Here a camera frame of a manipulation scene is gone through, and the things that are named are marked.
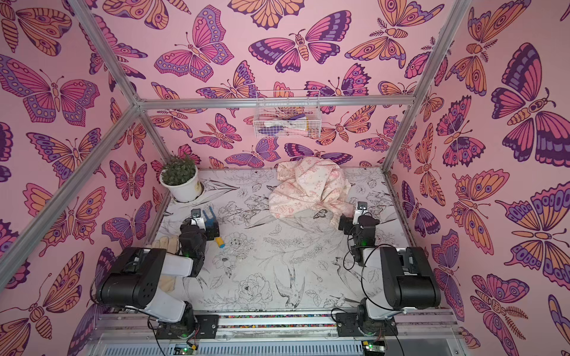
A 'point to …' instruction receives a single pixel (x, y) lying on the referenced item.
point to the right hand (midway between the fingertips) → (357, 214)
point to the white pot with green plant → (180, 176)
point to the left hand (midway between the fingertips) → (205, 217)
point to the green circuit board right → (374, 346)
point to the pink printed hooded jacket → (308, 184)
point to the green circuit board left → (188, 351)
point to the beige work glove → (170, 243)
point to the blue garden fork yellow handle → (211, 222)
